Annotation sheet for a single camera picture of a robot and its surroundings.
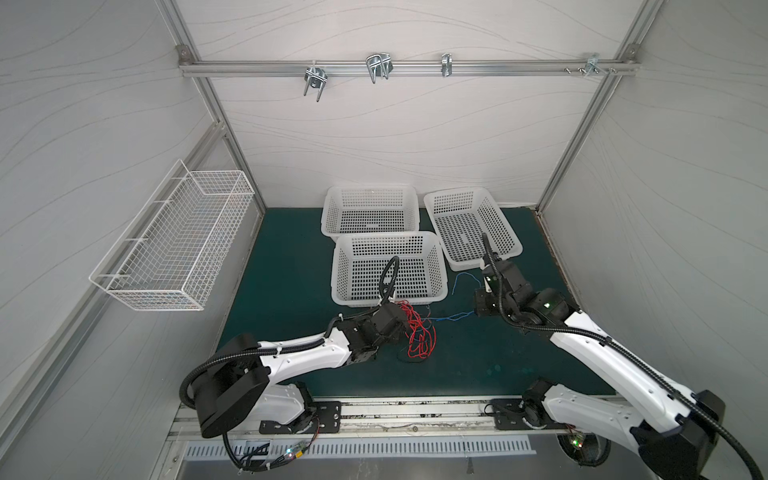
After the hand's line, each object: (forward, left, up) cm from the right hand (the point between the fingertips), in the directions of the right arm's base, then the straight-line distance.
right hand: (483, 286), depth 78 cm
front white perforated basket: (+19, +37, -16) cm, 45 cm away
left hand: (-4, +23, -11) cm, 26 cm away
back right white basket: (+42, 0, -18) cm, 46 cm away
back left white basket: (+43, +36, -15) cm, 58 cm away
